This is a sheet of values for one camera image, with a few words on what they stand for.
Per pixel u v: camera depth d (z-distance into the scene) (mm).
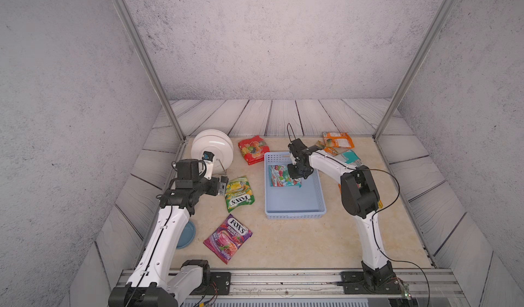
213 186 696
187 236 819
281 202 942
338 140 1180
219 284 728
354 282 757
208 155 684
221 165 984
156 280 390
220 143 959
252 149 1109
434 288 720
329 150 1140
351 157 1084
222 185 711
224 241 810
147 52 869
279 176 1016
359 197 576
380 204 924
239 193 959
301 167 861
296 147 831
